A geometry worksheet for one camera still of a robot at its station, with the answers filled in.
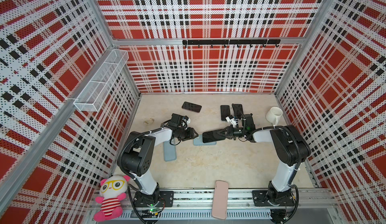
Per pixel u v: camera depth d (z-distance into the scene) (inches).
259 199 28.8
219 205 27.9
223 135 34.3
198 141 36.9
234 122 35.5
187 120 35.7
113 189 27.8
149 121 41.1
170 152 35.7
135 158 18.6
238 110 45.0
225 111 46.1
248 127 31.6
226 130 34.5
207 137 35.5
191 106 44.0
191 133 33.8
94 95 36.5
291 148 19.6
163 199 28.8
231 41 35.0
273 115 38.7
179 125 32.1
